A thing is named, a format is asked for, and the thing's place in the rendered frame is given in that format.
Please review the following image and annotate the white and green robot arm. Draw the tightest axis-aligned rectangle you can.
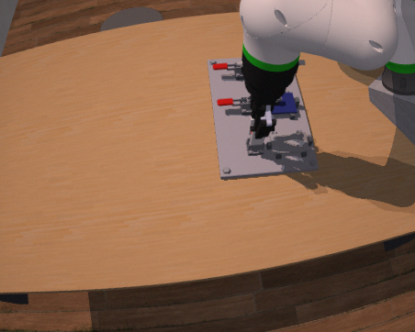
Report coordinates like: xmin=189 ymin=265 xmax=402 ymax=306
xmin=237 ymin=0 xmax=415 ymax=95

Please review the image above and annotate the blue rectangular block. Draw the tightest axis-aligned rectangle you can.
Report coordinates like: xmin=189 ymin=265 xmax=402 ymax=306
xmin=271 ymin=93 xmax=297 ymax=116

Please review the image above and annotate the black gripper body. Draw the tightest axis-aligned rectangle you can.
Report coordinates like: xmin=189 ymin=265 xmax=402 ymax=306
xmin=245 ymin=80 xmax=286 ymax=112

